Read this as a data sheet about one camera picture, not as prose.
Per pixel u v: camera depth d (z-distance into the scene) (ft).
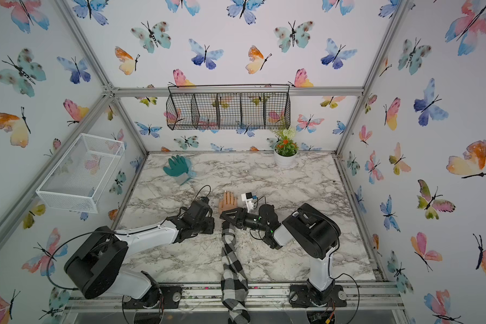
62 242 2.35
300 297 2.40
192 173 3.53
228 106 3.22
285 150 3.33
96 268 1.40
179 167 3.75
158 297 2.37
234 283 2.38
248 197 2.71
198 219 2.31
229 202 3.23
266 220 2.29
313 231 1.68
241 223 2.48
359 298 2.33
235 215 2.54
